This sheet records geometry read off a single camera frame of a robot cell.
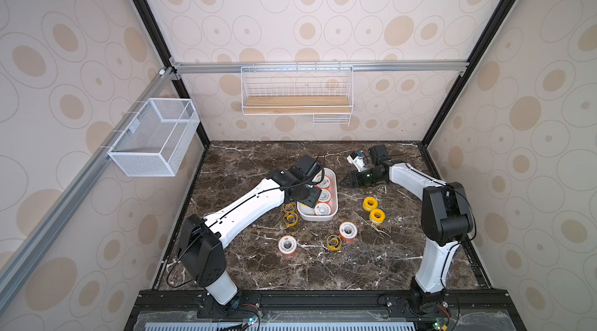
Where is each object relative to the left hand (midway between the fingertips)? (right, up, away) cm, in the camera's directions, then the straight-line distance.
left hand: (314, 193), depth 80 cm
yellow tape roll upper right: (+24, -7, +16) cm, 29 cm away
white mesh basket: (-72, +21, +27) cm, 80 cm away
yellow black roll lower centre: (+7, -19, +5) cm, 21 cm away
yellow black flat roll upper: (-10, -8, +15) cm, 20 cm away
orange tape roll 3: (-10, -20, +6) cm, 23 cm away
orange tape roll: (+6, +1, +22) cm, 23 cm away
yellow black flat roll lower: (-9, -11, +12) cm, 19 cm away
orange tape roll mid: (+4, -8, +14) cm, 17 cm away
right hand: (+12, +1, +14) cm, 18 cm away
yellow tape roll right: (+25, -11, +12) cm, 30 cm away
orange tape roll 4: (+13, -16, +9) cm, 22 cm away
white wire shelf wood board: (+5, +41, +19) cm, 45 cm away
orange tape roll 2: (+5, -3, +17) cm, 18 cm away
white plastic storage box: (-2, -10, +12) cm, 16 cm away
